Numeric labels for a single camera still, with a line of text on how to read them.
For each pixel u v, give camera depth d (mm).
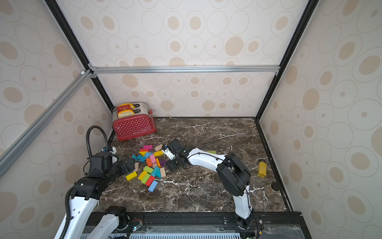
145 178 879
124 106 952
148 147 1027
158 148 1011
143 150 994
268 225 731
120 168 646
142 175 891
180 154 660
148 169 910
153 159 950
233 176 483
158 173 896
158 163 919
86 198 455
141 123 1000
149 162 946
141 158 967
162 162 965
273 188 758
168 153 808
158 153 977
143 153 970
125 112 946
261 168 889
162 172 900
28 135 567
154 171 897
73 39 778
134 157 977
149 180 873
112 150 660
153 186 851
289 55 834
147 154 972
